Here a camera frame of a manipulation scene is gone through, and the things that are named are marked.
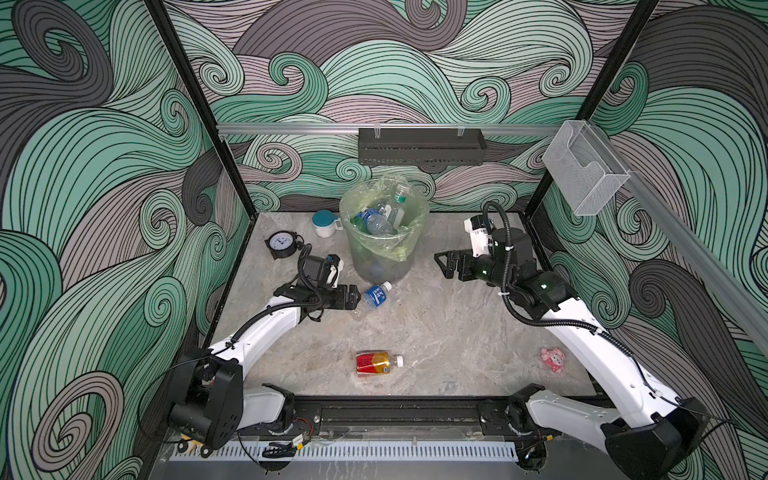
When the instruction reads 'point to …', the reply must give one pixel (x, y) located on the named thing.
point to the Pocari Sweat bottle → (376, 223)
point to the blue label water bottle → (360, 221)
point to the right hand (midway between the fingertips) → (451, 254)
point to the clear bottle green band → (396, 211)
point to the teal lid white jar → (325, 223)
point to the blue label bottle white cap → (372, 299)
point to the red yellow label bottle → (376, 362)
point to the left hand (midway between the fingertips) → (348, 293)
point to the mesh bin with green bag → (384, 216)
